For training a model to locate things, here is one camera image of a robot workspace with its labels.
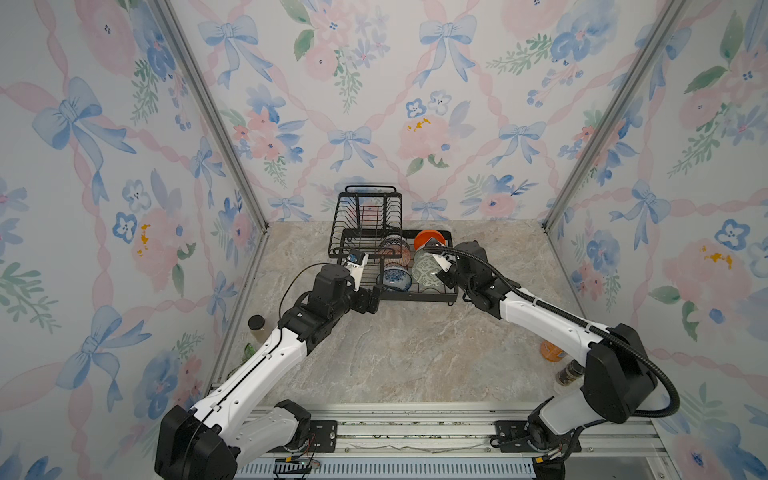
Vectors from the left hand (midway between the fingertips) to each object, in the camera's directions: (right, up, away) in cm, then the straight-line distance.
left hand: (368, 278), depth 78 cm
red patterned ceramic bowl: (+7, +6, +2) cm, 10 cm away
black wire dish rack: (-4, +20, +32) cm, 38 cm away
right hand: (+22, +7, +8) cm, 25 cm away
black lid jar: (-32, -13, +6) cm, 35 cm away
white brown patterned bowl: (+7, +12, +28) cm, 31 cm away
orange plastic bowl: (+18, +13, +28) cm, 36 cm away
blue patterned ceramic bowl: (+8, -2, +23) cm, 24 cm away
